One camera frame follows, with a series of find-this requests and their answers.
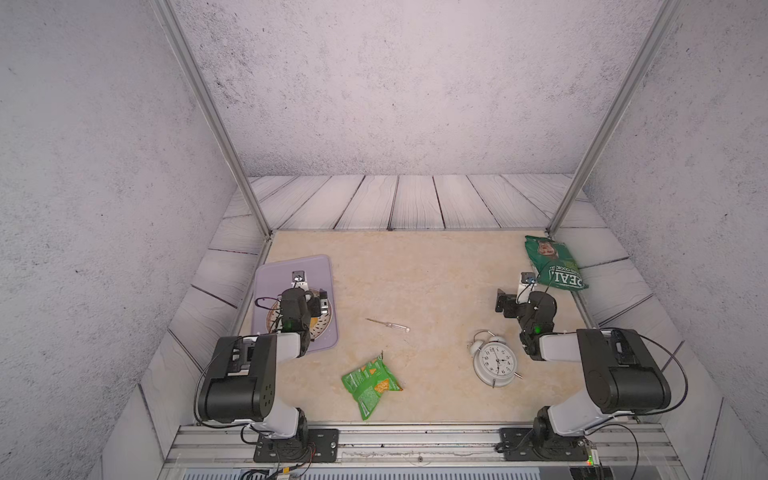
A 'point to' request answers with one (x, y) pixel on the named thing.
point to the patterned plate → (318, 325)
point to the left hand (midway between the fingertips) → (310, 290)
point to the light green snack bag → (369, 382)
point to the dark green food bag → (554, 263)
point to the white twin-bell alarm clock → (495, 361)
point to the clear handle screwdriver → (403, 327)
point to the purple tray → (273, 276)
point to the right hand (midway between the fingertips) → (518, 288)
